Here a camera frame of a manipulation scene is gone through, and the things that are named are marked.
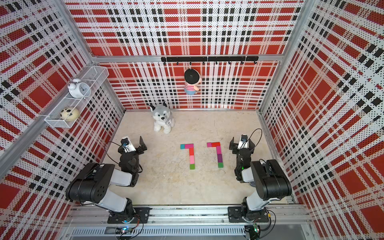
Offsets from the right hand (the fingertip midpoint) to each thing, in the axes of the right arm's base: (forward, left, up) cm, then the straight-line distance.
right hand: (243, 137), depth 91 cm
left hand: (-1, +65, +3) cm, 65 cm away
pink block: (-2, +14, -11) cm, 18 cm away
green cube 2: (-12, +14, -12) cm, 22 cm away
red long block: (-3, +33, -11) cm, 35 cm away
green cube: (-14, +32, -10) cm, 36 cm away
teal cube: (0, +39, -10) cm, 40 cm away
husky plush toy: (+13, +51, +5) cm, 53 cm away
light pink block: (-9, +32, -12) cm, 35 cm away
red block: (+2, +17, -11) cm, 20 cm away
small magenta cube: (+2, +21, -12) cm, 24 cm away
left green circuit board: (-46, +62, -9) cm, 78 cm away
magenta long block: (+1, +36, -11) cm, 37 cm away
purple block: (-8, +14, -11) cm, 20 cm away
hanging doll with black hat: (+30, +31, +22) cm, 49 cm away
